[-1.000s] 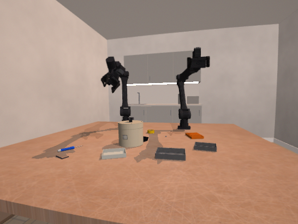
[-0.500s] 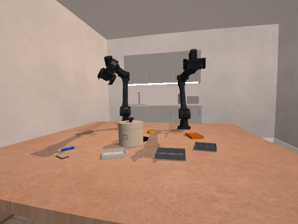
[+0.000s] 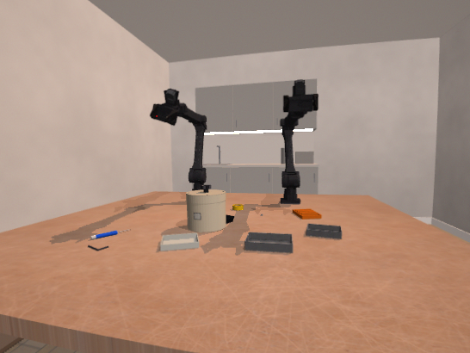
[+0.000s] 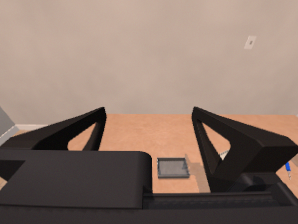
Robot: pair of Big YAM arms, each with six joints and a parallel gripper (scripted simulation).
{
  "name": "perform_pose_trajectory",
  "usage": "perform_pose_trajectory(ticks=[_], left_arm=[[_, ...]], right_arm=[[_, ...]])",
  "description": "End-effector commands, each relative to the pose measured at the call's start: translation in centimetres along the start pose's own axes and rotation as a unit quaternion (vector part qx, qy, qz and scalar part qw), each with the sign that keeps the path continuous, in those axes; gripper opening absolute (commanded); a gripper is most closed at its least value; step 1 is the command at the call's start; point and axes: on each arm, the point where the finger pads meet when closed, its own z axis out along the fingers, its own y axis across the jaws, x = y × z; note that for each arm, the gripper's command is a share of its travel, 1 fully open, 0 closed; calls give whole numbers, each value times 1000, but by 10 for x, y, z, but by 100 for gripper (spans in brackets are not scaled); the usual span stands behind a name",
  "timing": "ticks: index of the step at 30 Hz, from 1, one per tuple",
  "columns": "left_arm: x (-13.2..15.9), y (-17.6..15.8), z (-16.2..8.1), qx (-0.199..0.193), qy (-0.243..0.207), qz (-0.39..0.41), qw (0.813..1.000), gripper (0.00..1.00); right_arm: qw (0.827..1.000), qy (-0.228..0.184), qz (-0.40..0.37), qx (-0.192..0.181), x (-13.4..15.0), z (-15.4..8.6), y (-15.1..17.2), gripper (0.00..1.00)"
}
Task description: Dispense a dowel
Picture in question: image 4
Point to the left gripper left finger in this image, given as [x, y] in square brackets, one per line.
[57, 136]

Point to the black square tray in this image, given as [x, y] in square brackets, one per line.
[172, 166]

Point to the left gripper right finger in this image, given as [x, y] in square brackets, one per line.
[252, 149]

